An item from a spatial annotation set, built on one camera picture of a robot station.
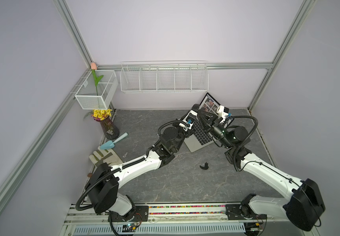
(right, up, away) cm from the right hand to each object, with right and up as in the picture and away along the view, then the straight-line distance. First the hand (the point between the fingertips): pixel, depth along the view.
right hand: (197, 112), depth 61 cm
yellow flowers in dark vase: (-54, -10, +37) cm, 66 cm away
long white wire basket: (-17, +27, +38) cm, 49 cm away
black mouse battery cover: (+9, -32, +28) cm, 43 cm away
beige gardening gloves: (-53, -26, +33) cm, 68 cm away
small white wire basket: (-57, +10, +16) cm, 60 cm away
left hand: (-1, +1, +7) cm, 8 cm away
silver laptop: (+6, -16, +41) cm, 44 cm away
